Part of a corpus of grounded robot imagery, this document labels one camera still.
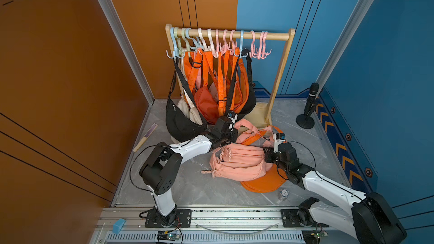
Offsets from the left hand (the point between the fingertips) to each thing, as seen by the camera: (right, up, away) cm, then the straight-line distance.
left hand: (238, 128), depth 90 cm
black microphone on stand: (+45, +3, +17) cm, 48 cm away
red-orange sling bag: (-17, +13, -1) cm, 21 cm away
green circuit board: (-33, -44, -19) cm, 58 cm away
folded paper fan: (-53, -4, +12) cm, 55 cm away
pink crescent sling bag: (+5, -1, +4) cm, 7 cm away
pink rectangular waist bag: (0, -17, -5) cm, 18 cm away
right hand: (+13, -10, -4) cm, 17 cm away
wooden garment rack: (+14, +6, +19) cm, 25 cm away
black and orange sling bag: (+4, +17, +9) cm, 19 cm away
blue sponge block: (-53, -40, -19) cm, 69 cm away
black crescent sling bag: (-30, +1, -1) cm, 30 cm away
